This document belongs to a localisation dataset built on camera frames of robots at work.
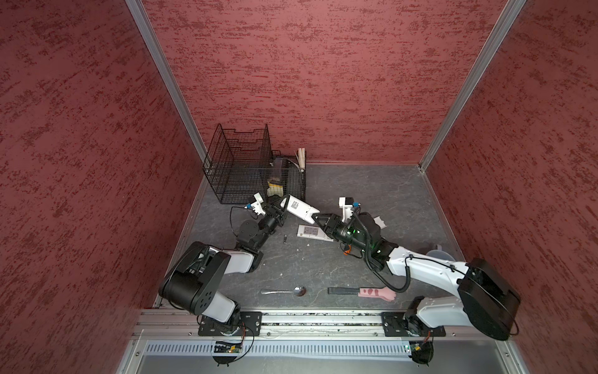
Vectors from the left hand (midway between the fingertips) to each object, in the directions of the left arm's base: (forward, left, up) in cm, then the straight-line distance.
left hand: (293, 199), depth 80 cm
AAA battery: (-4, +4, -23) cm, 23 cm away
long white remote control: (-2, -8, -21) cm, 22 cm away
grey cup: (-13, -54, -15) cm, 58 cm away
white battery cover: (+4, -38, -22) cm, 44 cm away
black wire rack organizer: (+37, +30, -22) cm, 53 cm away
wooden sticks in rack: (+22, -3, -1) cm, 22 cm away
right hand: (-8, -6, -2) cm, 11 cm away
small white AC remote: (-3, -2, -1) cm, 4 cm away
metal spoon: (-25, -2, -21) cm, 33 cm away
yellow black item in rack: (+20, +10, -19) cm, 29 cm away
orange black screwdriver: (-10, -22, -20) cm, 31 cm away
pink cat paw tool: (-26, -31, -18) cm, 44 cm away
